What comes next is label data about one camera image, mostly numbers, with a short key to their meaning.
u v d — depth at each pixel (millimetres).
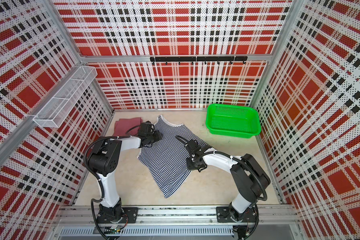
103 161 531
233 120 1152
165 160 932
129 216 740
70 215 752
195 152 685
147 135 828
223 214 731
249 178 450
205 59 887
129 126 1086
